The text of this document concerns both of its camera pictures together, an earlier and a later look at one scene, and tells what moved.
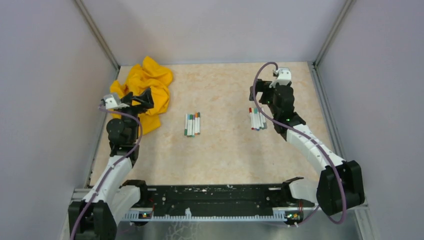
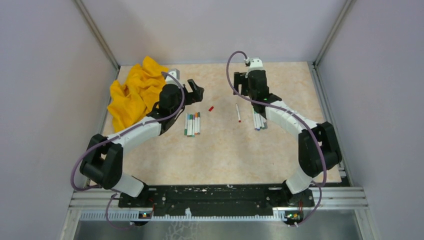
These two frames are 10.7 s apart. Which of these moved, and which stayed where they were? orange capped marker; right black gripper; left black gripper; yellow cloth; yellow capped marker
Moved: left black gripper; right black gripper
Stayed: yellow cloth; yellow capped marker; orange capped marker
